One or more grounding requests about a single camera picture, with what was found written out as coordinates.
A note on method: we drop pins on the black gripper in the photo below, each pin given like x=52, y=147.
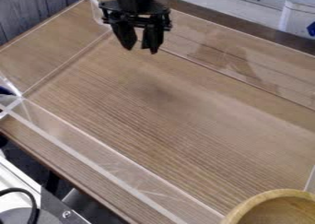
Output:
x=123, y=22

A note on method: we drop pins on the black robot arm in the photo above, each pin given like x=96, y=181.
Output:
x=134, y=6

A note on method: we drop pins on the brown wooden bowl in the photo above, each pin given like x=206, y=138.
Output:
x=283, y=206

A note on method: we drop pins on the white container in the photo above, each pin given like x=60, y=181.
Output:
x=298, y=19

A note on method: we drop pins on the clear acrylic barrier wall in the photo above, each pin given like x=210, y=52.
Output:
x=168, y=136

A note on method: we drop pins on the grey metal bracket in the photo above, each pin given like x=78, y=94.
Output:
x=54, y=212

